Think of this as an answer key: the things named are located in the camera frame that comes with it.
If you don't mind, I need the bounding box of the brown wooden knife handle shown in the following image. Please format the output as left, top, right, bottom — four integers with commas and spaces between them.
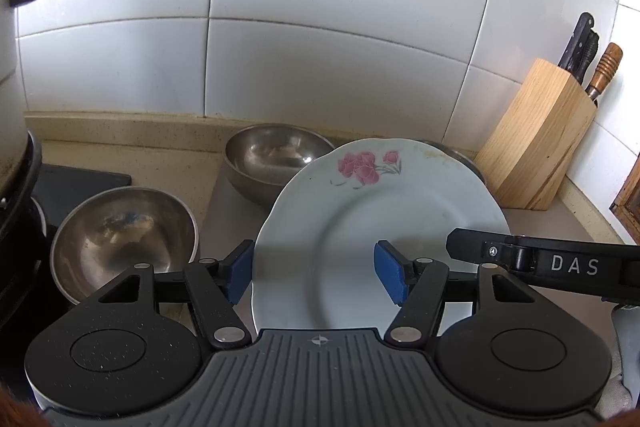
586, 42, 624, 103

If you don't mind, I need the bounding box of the wooden window frame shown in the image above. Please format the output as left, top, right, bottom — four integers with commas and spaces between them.
610, 156, 640, 244

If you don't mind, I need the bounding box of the black gas stove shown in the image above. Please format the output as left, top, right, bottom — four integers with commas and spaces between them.
1, 133, 132, 333

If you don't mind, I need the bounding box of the small white floral plate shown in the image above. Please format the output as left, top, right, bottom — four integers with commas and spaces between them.
252, 139, 510, 332

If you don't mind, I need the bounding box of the wooden knife block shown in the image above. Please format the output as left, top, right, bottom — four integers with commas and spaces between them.
475, 58, 596, 210

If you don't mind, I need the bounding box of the steel bowl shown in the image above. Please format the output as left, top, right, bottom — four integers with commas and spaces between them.
224, 124, 335, 209
50, 186, 200, 305
423, 140, 486, 184

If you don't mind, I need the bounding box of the black knife handle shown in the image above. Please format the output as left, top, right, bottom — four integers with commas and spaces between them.
558, 12, 594, 72
573, 30, 599, 83

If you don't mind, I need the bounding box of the steel bowl by knife block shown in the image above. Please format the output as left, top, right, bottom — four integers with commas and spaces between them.
423, 140, 486, 184

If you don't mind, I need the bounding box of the aluminium pressure cooker pot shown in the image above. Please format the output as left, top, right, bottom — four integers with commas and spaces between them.
0, 0, 36, 193

